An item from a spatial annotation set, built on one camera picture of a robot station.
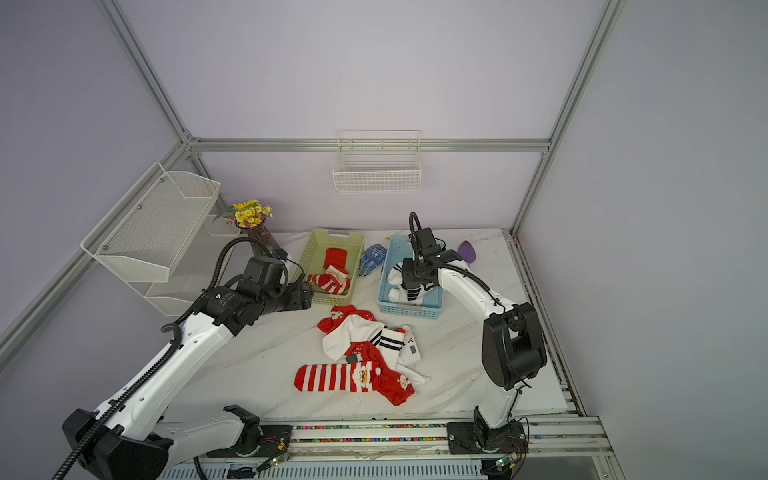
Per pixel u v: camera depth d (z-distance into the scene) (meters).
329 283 1.01
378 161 1.07
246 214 0.91
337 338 0.88
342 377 0.83
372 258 1.11
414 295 0.98
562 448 0.74
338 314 0.95
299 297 0.67
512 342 0.48
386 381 0.81
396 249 1.11
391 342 0.86
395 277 1.01
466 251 1.14
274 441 0.73
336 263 1.10
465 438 0.73
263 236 1.00
